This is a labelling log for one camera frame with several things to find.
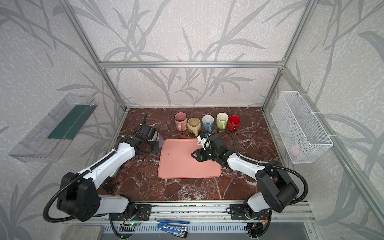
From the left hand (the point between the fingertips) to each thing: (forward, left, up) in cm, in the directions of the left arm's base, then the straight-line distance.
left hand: (157, 143), depth 86 cm
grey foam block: (-41, +28, -8) cm, 50 cm away
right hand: (-3, -21, -1) cm, 22 cm away
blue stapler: (-39, -14, -8) cm, 42 cm away
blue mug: (+23, -30, -6) cm, 38 cm away
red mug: (+23, -49, -8) cm, 55 cm away
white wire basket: (-9, -68, +24) cm, 73 cm away
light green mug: (+21, -40, -3) cm, 45 cm away
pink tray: (-5, -10, -13) cm, 17 cm away
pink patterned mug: (+19, -12, -2) cm, 22 cm away
